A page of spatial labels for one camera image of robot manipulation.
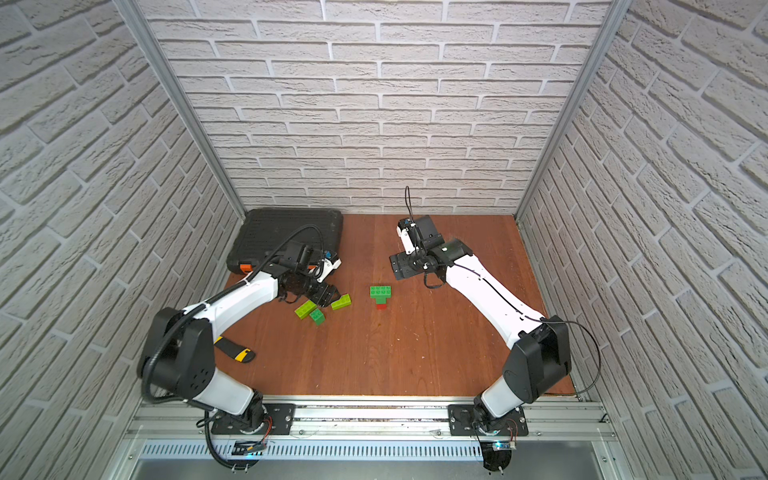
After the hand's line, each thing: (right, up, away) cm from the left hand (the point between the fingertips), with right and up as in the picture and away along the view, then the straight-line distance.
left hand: (333, 286), depth 89 cm
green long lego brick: (+15, -2, -2) cm, 15 cm away
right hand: (+23, +8, -6) cm, 26 cm away
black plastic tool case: (-30, +18, +18) cm, 39 cm away
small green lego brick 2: (+3, -6, +4) cm, 7 cm away
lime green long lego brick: (-10, -8, +3) cm, 13 cm away
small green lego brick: (-5, -9, 0) cm, 11 cm away
